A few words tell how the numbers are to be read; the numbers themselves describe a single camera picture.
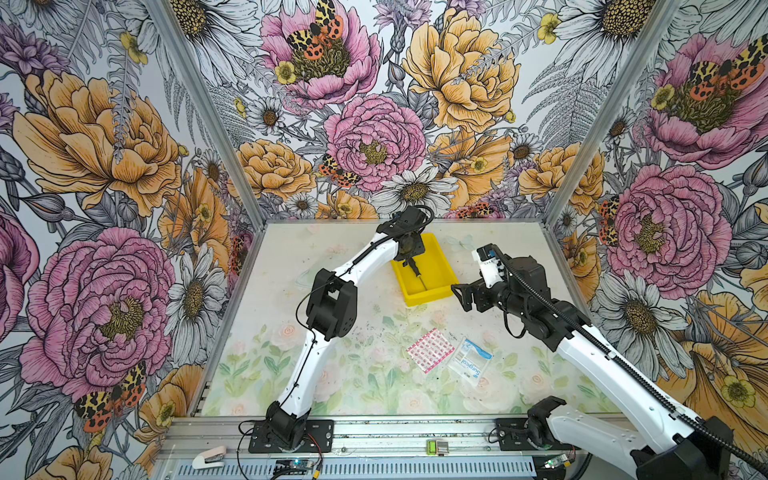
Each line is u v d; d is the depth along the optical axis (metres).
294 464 0.71
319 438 0.74
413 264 1.06
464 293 0.67
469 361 0.86
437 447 0.70
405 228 0.79
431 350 0.89
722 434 0.39
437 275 1.02
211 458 0.70
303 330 0.60
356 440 0.75
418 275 1.05
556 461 0.72
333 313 0.61
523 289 0.48
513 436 0.74
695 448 0.38
